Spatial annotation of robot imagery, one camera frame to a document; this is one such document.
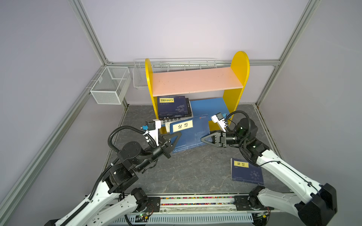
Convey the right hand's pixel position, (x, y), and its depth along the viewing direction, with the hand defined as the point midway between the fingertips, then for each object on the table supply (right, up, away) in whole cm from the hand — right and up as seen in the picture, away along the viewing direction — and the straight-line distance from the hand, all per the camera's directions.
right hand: (200, 142), depth 61 cm
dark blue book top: (-15, +18, +28) cm, 36 cm away
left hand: (-9, +3, -6) cm, 11 cm away
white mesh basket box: (-61, +33, +41) cm, 81 cm away
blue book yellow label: (+28, -22, +24) cm, 43 cm away
